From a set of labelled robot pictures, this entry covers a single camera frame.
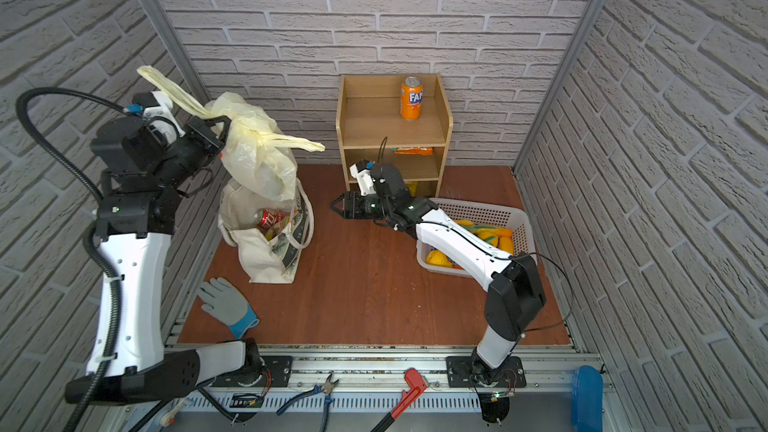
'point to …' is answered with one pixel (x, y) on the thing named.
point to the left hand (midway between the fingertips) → (226, 112)
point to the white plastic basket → (512, 218)
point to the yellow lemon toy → (438, 258)
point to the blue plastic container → (587, 399)
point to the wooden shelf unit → (397, 119)
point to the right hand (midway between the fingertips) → (331, 204)
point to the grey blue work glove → (226, 304)
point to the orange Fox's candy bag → (414, 151)
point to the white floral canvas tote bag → (269, 234)
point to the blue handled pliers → (327, 388)
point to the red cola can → (267, 218)
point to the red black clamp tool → (418, 385)
